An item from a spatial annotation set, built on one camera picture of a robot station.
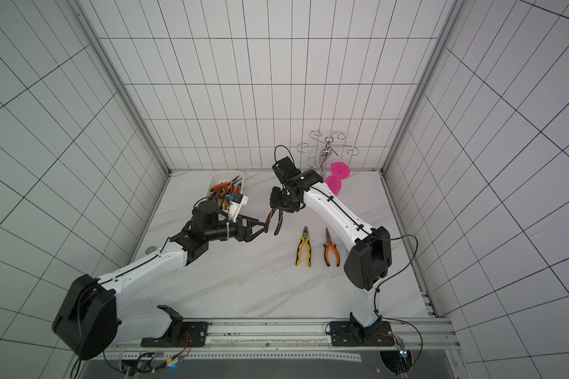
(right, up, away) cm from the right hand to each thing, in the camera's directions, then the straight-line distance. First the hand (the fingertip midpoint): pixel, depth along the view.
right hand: (266, 207), depth 82 cm
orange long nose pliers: (+23, -18, +10) cm, 31 cm away
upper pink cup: (+27, +13, +2) cm, 30 cm away
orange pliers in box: (-19, +7, +28) cm, 35 cm away
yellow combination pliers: (+15, -14, +11) cm, 23 cm away
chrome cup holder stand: (+23, +22, +6) cm, 32 cm away
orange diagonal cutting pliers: (+5, -5, -3) cm, 7 cm away
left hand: (-2, -7, -5) cm, 8 cm away
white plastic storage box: (-19, +12, +29) cm, 36 cm away
